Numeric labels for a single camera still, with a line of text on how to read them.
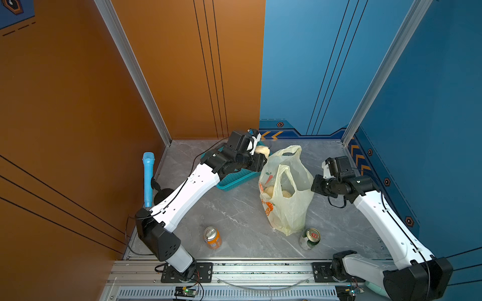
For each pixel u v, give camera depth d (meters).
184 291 0.71
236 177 0.89
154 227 0.41
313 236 0.72
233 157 0.54
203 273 0.74
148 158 0.78
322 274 0.72
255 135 0.64
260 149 0.70
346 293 0.70
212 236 0.72
